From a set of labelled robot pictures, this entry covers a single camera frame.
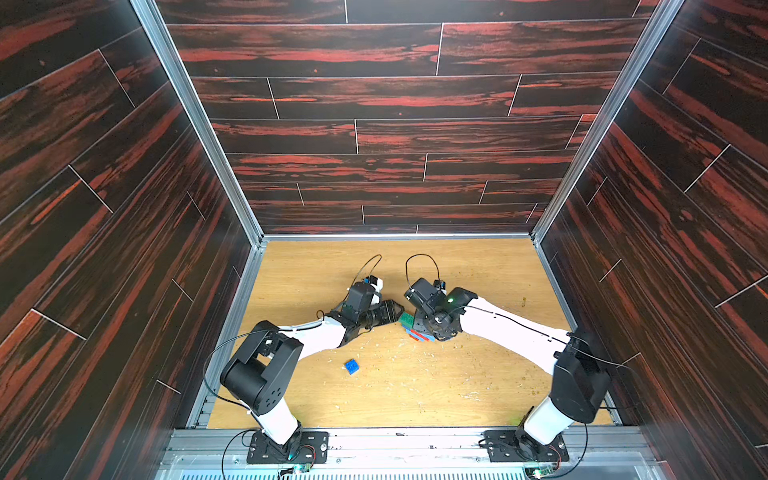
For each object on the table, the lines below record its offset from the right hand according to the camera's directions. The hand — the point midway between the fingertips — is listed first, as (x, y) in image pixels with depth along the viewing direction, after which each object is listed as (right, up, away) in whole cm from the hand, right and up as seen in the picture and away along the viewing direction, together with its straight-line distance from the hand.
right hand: (426, 320), depth 86 cm
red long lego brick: (-2, -5, +3) cm, 6 cm away
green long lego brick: (-5, 0, +2) cm, 6 cm away
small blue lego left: (-22, -13, 0) cm, 25 cm away
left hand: (-7, +2, +3) cm, 8 cm away
